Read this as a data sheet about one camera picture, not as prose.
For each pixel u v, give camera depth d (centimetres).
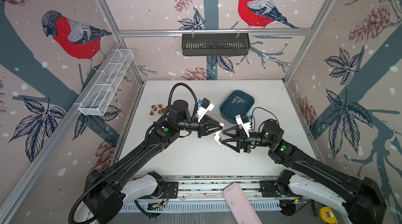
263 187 74
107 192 37
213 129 63
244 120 59
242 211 67
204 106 59
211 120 64
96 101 71
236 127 67
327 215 66
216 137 64
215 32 90
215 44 104
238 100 109
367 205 38
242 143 58
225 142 61
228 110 104
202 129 58
